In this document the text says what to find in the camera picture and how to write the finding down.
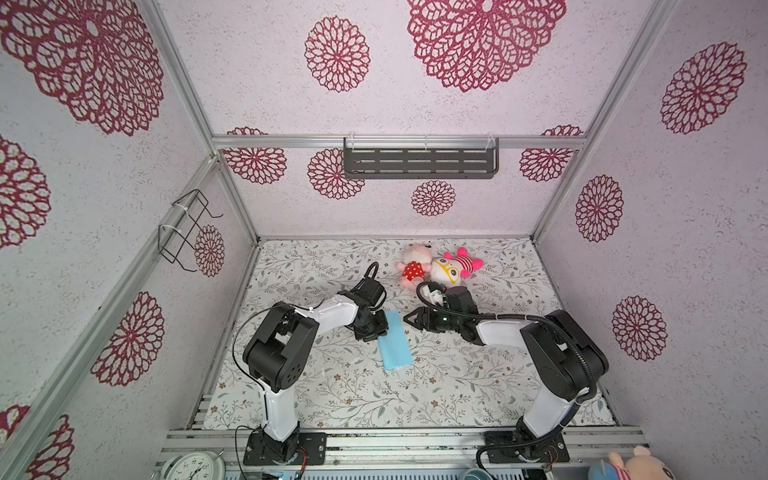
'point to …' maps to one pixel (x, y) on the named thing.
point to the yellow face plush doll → (449, 269)
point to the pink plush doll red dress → (417, 261)
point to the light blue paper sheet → (396, 346)
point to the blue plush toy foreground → (602, 471)
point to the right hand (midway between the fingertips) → (408, 317)
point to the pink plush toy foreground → (640, 466)
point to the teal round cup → (477, 474)
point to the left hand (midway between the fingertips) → (382, 342)
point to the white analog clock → (198, 465)
